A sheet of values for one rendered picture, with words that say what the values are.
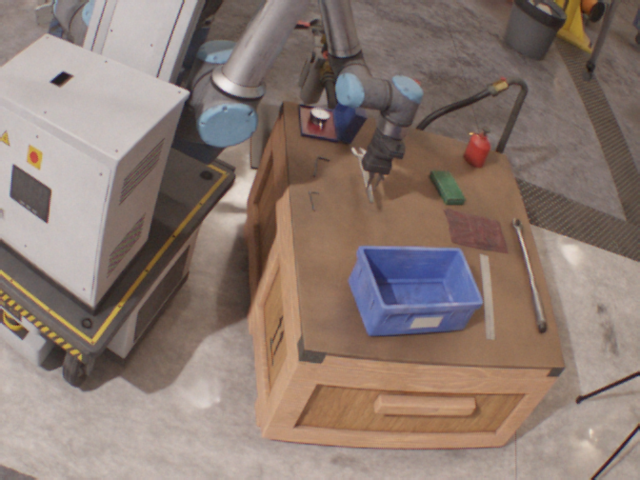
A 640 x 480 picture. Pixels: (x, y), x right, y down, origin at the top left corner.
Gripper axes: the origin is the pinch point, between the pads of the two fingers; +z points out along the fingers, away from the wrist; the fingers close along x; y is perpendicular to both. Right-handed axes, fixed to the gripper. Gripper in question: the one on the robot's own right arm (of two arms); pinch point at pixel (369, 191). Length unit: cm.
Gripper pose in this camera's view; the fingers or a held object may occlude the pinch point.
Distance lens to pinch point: 260.9
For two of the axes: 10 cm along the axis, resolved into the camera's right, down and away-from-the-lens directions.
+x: -9.5, -1.3, -2.8
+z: -2.9, 7.1, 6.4
